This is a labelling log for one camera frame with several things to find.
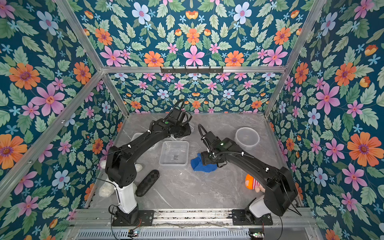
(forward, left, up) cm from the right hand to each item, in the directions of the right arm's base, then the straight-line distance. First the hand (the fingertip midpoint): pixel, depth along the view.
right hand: (210, 157), depth 82 cm
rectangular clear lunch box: (+18, +49, -4) cm, 52 cm away
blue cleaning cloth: (-4, +7, -1) cm, 8 cm away
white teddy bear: (-18, +51, -1) cm, 54 cm away
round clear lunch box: (+21, -26, -9) cm, 35 cm away
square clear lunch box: (+9, +24, -12) cm, 28 cm away
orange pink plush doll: (-11, -23, -7) cm, 27 cm away
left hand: (+15, +11, +5) cm, 19 cm away
